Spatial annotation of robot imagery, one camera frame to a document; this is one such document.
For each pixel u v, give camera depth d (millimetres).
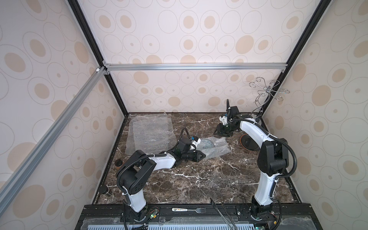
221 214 717
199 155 810
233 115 759
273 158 515
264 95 972
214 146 980
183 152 716
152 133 1060
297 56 853
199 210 756
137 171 495
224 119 883
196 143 815
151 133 1060
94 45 801
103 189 715
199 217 729
